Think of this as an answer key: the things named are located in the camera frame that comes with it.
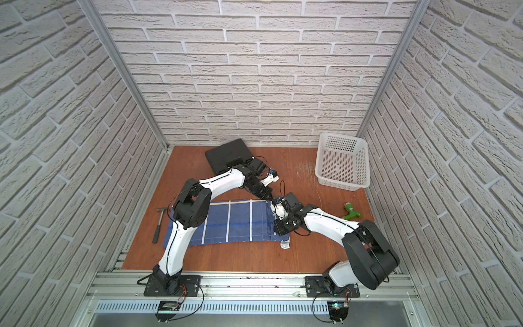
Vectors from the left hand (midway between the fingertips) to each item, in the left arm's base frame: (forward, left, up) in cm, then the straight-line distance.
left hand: (274, 196), depth 95 cm
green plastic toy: (-9, -36, -1) cm, 37 cm away
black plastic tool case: (+25, +30, +1) cm, 39 cm away
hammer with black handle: (-16, +53, -5) cm, 55 cm away
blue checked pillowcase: (-12, +17, -3) cm, 21 cm away
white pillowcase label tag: (-22, -4, -1) cm, 23 cm away
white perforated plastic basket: (+22, -39, 0) cm, 45 cm away
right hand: (-15, -1, -2) cm, 16 cm away
